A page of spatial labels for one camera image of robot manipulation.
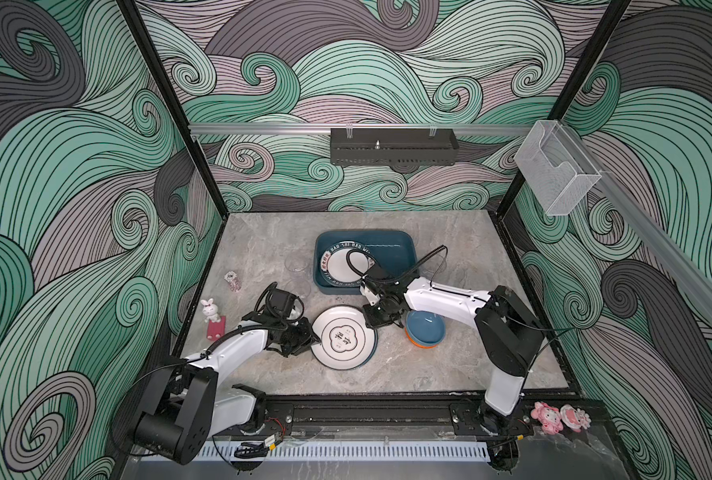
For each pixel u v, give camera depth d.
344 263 0.79
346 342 0.85
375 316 0.78
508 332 0.47
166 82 0.83
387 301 0.67
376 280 0.71
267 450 0.70
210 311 0.85
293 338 0.73
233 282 0.94
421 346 0.80
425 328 0.83
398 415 0.75
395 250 1.07
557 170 0.78
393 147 0.96
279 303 0.71
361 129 0.92
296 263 1.03
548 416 0.71
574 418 0.71
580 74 0.81
